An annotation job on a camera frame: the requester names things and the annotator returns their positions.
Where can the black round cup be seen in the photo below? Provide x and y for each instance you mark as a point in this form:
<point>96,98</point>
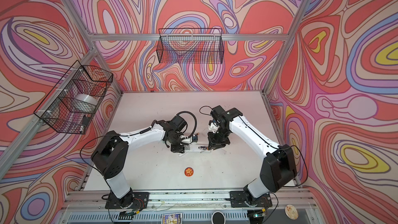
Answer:
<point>218,218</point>

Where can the back black wire basket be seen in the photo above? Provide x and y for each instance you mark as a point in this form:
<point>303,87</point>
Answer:
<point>190,46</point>

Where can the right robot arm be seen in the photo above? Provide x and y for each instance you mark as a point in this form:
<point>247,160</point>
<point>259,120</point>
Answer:
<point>278,161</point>

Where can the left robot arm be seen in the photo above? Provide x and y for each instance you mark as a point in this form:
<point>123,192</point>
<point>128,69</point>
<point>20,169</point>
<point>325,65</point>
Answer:
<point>110,154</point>

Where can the black wire basket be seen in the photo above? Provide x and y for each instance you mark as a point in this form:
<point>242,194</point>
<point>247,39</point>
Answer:
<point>59,113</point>
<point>190,46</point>

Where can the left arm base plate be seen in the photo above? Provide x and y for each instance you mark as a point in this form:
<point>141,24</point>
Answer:
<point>132,200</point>

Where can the colourful printed card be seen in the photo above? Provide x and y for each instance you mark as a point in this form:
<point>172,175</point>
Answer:
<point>173,218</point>

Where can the white roll in basket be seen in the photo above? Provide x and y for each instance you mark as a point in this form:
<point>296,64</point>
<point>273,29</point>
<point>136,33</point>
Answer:
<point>84,103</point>

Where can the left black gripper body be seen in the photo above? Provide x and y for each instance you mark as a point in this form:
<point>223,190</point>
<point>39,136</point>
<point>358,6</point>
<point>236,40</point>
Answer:
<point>176,146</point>

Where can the red round badge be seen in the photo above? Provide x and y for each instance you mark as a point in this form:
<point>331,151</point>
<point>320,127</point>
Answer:
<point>188,171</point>

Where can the beige round disc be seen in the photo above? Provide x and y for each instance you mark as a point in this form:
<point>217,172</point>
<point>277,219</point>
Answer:
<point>291,212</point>

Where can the long white remote control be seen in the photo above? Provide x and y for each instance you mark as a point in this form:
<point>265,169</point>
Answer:
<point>194,148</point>

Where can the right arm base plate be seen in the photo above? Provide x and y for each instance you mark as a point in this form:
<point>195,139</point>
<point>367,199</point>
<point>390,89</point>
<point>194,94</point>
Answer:
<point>240,199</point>

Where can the small black item in basket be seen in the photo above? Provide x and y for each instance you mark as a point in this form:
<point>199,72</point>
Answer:
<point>85,121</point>

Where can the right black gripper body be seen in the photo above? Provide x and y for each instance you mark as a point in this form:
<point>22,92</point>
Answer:
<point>221,138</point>

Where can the left black wire basket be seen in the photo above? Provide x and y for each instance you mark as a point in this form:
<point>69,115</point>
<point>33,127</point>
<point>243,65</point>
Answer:
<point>59,113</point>

